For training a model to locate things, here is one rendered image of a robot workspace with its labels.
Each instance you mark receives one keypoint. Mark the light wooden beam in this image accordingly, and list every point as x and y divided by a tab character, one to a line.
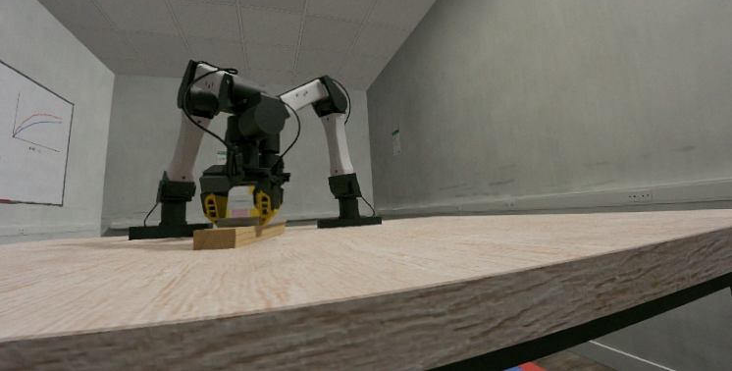
235	237

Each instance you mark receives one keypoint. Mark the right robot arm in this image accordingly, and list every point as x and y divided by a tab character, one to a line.
255	117

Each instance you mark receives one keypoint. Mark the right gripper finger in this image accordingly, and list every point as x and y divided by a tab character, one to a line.
264	219
216	207

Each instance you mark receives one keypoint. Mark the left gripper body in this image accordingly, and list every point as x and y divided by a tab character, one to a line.
267	161

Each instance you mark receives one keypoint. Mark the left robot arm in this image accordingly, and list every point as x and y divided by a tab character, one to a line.
331	109

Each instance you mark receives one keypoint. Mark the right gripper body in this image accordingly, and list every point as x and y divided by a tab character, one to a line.
261	176

